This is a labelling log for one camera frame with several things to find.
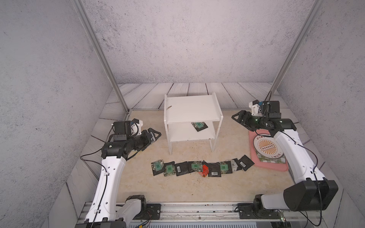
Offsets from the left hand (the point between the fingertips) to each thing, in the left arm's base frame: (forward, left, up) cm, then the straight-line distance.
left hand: (159, 136), depth 71 cm
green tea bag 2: (-5, -3, -27) cm, 28 cm away
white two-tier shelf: (+6, -16, +7) cm, 19 cm away
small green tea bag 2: (-6, -36, -25) cm, 45 cm away
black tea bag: (-7, -31, -27) cm, 41 cm away
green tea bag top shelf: (-4, -20, -27) cm, 34 cm away
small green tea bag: (+15, -22, -11) cm, 29 cm away
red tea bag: (-7, -25, -27) cm, 37 cm away
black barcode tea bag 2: (-3, -50, -26) cm, 56 cm away
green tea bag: (-4, +4, -27) cm, 28 cm away
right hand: (+9, -40, +2) cm, 41 cm away
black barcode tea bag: (-5, -10, -28) cm, 30 cm away
